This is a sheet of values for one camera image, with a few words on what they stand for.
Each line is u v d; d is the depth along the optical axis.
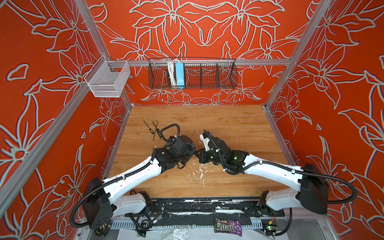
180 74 0.90
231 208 0.74
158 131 1.03
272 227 0.68
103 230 0.66
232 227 0.67
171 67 0.88
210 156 0.65
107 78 0.94
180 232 0.67
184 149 0.58
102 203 0.38
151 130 1.03
